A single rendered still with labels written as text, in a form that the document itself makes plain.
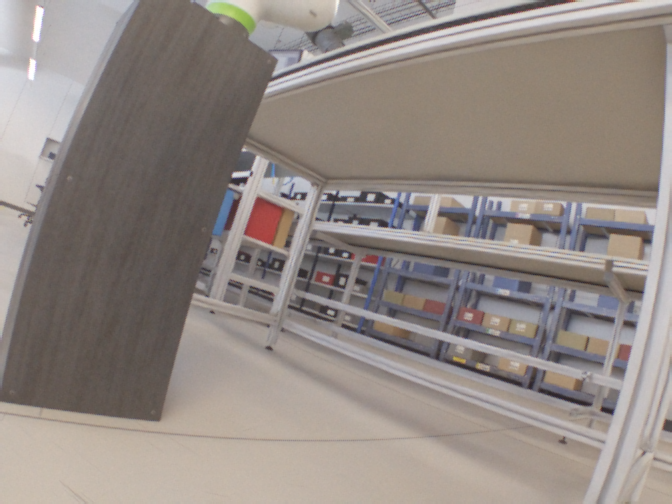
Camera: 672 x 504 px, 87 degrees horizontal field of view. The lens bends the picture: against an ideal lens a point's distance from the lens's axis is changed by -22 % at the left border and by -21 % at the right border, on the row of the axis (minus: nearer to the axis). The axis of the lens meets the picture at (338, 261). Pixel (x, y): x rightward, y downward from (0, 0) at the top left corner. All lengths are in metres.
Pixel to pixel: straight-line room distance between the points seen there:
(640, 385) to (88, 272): 0.89
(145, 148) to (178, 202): 0.12
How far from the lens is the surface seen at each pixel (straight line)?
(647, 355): 0.68
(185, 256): 0.85
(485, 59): 1.08
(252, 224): 3.40
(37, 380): 0.83
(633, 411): 0.68
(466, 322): 5.04
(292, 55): 3.19
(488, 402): 1.57
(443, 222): 5.62
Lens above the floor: 0.34
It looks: 5 degrees up
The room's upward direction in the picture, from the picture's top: 17 degrees clockwise
